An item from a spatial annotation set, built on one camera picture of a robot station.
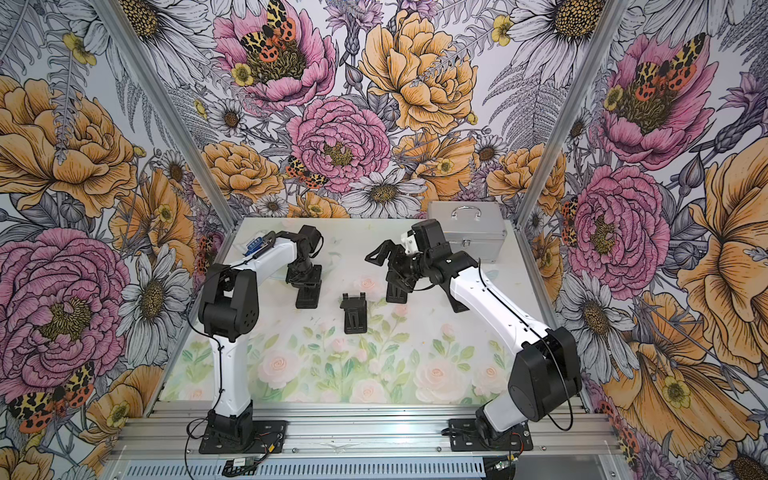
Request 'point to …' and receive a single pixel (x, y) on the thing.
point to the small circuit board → (243, 466)
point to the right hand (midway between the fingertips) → (375, 273)
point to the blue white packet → (254, 246)
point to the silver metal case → (475, 227)
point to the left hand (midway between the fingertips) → (307, 292)
